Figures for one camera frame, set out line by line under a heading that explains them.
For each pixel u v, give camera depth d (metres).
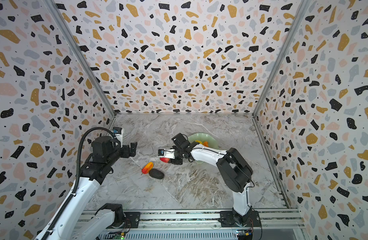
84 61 0.89
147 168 0.90
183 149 0.71
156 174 0.85
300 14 0.73
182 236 0.70
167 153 0.78
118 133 0.65
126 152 0.69
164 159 0.85
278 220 0.76
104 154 0.55
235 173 0.49
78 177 0.47
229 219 0.74
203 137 1.03
